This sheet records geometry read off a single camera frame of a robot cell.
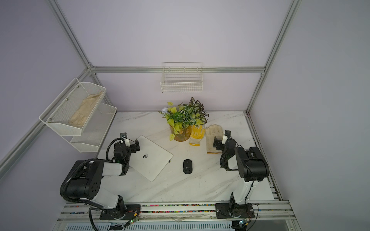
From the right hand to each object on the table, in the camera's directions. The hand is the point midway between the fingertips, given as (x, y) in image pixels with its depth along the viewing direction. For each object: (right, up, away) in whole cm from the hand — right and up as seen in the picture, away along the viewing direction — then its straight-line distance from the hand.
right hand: (222, 139), depth 99 cm
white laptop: (-49, -13, -6) cm, 51 cm away
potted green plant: (-28, +13, -15) cm, 34 cm away
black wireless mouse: (-24, -16, -11) cm, 31 cm away
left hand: (-63, -1, -5) cm, 64 cm away
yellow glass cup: (-17, +3, +6) cm, 19 cm away
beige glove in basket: (-83, +16, -21) cm, 87 cm away
